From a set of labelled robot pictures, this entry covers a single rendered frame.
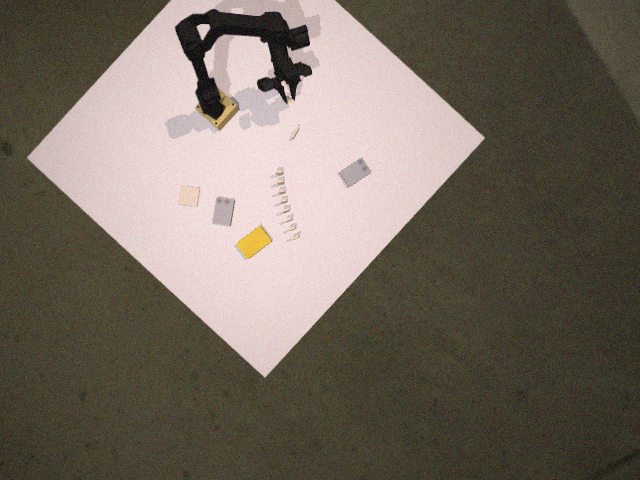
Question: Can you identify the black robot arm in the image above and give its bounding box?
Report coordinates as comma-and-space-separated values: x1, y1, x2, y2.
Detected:
175, 9, 310, 120

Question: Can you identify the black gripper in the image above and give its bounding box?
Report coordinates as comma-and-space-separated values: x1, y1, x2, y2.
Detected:
257, 54, 312, 104

